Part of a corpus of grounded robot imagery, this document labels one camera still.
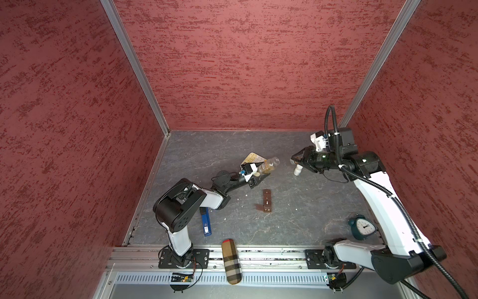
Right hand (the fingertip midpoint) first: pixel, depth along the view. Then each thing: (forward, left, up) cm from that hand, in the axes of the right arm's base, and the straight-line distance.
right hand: (293, 163), depth 69 cm
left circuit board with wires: (-33, +45, -33) cm, 65 cm away
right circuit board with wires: (-35, -16, -31) cm, 49 cm away
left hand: (+4, +9, -10) cm, 14 cm away
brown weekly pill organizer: (-5, +8, -28) cm, 30 cm away
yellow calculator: (+25, +13, -29) cm, 40 cm away
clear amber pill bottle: (+2, +9, -4) cm, 10 cm away
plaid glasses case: (-28, +25, -27) cm, 46 cm away
